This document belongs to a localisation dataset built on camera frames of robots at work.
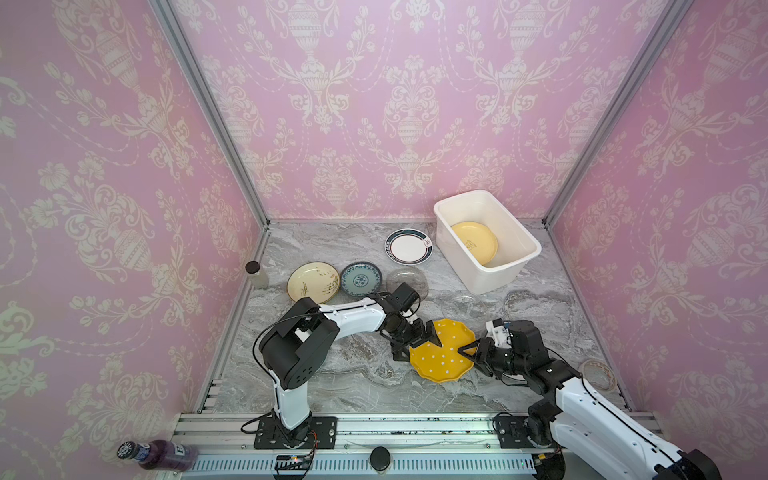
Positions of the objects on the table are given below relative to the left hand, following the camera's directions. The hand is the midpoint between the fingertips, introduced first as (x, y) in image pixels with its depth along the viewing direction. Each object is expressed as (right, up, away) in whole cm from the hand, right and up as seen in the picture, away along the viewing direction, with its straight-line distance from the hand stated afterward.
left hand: (432, 354), depth 82 cm
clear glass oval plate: (-4, +19, +23) cm, 30 cm away
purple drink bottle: (-62, -16, -17) cm, 66 cm away
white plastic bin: (+30, +29, +16) cm, 45 cm away
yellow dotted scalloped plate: (+3, -2, -1) cm, 4 cm away
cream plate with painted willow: (-37, +18, +21) cm, 47 cm away
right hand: (+8, +1, -2) cm, 8 cm away
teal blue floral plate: (-22, +19, +21) cm, 36 cm away
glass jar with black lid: (-54, +20, +14) cm, 59 cm away
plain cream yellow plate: (+22, +33, +30) cm, 50 cm away
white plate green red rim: (-4, +30, +32) cm, 44 cm away
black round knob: (-14, -16, -19) cm, 28 cm away
